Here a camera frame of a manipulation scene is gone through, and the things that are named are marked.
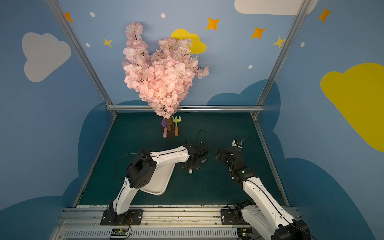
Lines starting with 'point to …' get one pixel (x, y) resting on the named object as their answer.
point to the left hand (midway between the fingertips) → (194, 165)
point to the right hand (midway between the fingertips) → (227, 150)
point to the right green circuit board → (245, 233)
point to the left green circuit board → (119, 231)
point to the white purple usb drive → (190, 171)
